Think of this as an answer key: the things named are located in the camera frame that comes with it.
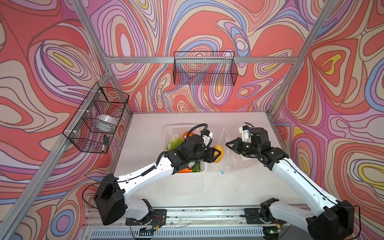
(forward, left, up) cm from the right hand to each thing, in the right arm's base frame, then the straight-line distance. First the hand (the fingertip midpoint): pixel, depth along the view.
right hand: (226, 147), depth 77 cm
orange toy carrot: (-5, +22, -15) cm, 27 cm away
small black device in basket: (+3, +61, +6) cm, 61 cm away
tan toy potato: (-7, +4, +2) cm, 9 cm away
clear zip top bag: (-6, -3, -6) cm, 9 cm away
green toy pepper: (-5, +16, -15) cm, 22 cm away
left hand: (-5, +4, +3) cm, 7 cm away
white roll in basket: (+7, +58, +15) cm, 61 cm away
